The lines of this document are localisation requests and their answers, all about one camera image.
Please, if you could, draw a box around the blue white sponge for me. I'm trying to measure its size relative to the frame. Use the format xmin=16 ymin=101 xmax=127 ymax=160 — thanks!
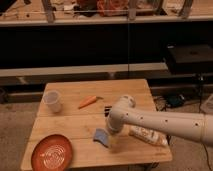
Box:
xmin=93 ymin=128 xmax=109 ymax=148

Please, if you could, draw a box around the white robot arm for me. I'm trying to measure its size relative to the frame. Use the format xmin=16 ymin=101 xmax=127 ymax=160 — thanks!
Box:
xmin=106 ymin=95 xmax=213 ymax=147

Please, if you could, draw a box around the orange ceramic bowl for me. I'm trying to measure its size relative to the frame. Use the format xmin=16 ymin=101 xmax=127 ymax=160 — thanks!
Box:
xmin=31 ymin=134 xmax=73 ymax=171

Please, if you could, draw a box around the black rectangular block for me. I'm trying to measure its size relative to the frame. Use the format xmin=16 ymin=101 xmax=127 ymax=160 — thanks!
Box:
xmin=104 ymin=106 xmax=112 ymax=117

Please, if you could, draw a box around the orange toy carrot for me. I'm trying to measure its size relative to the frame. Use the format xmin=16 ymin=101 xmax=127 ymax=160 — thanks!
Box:
xmin=78 ymin=96 xmax=100 ymax=109

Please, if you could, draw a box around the wooden table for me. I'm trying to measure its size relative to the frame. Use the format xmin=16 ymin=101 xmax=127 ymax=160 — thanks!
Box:
xmin=21 ymin=79 xmax=172 ymax=171

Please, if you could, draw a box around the translucent plastic cup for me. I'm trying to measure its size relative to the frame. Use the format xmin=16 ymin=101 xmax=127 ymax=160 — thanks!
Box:
xmin=43 ymin=90 xmax=62 ymax=113

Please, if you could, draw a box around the white plastic bottle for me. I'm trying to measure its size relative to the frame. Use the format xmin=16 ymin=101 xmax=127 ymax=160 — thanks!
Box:
xmin=129 ymin=126 xmax=168 ymax=147

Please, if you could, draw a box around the black box on right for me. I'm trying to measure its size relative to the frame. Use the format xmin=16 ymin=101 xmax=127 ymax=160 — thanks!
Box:
xmin=165 ymin=44 xmax=213 ymax=74

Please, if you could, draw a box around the black cable on floor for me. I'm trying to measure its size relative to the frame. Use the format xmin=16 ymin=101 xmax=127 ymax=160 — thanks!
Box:
xmin=202 ymin=143 xmax=213 ymax=171

